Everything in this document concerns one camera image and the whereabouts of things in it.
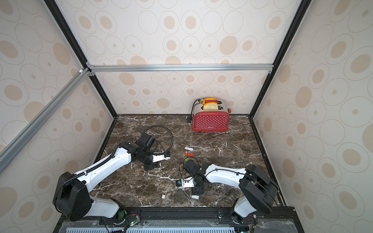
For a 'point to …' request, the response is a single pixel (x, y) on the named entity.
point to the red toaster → (216, 120)
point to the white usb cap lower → (163, 196)
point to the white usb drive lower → (195, 196)
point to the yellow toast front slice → (211, 106)
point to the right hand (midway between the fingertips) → (195, 186)
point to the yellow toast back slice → (208, 99)
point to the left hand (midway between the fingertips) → (160, 162)
